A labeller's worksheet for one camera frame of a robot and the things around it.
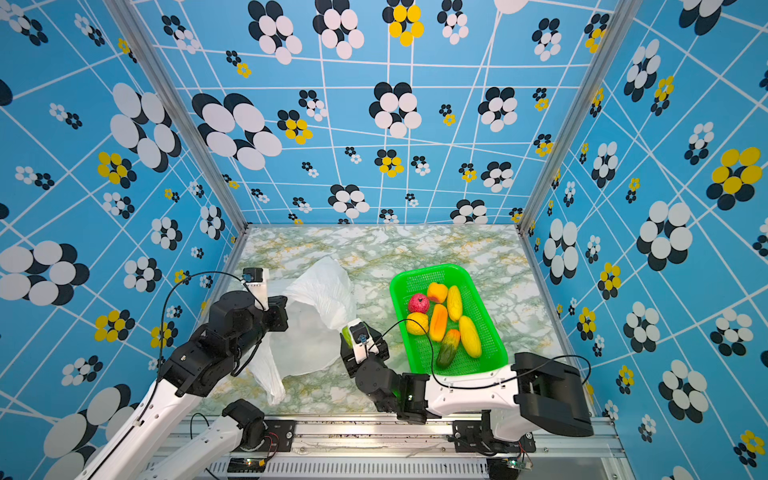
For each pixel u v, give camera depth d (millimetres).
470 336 853
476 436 731
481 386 470
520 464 680
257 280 591
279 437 724
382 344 649
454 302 933
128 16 690
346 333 608
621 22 692
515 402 424
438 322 886
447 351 836
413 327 857
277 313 611
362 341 581
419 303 911
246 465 722
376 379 528
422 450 722
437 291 959
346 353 643
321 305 765
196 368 463
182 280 912
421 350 868
